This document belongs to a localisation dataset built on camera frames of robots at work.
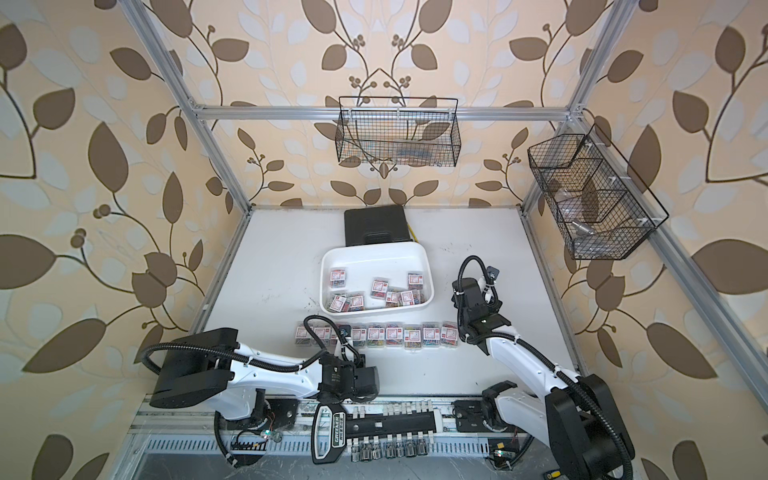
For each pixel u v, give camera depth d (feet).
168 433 2.38
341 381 1.96
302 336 2.83
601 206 2.42
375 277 3.27
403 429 2.39
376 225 3.80
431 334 2.83
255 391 2.12
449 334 2.83
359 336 2.83
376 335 2.83
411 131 3.22
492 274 2.42
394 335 2.82
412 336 2.81
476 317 2.15
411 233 3.64
